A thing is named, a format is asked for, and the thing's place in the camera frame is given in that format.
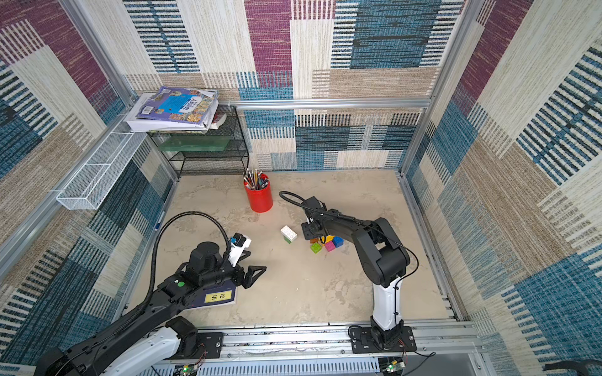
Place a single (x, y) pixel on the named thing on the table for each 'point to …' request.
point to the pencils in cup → (255, 179)
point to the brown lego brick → (313, 240)
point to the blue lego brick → (338, 241)
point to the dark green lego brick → (288, 240)
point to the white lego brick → (289, 233)
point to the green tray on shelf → (195, 143)
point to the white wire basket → (87, 189)
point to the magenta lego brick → (330, 246)
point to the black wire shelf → (233, 161)
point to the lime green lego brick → (315, 247)
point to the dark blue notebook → (216, 294)
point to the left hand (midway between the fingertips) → (257, 260)
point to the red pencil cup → (261, 200)
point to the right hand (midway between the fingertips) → (316, 232)
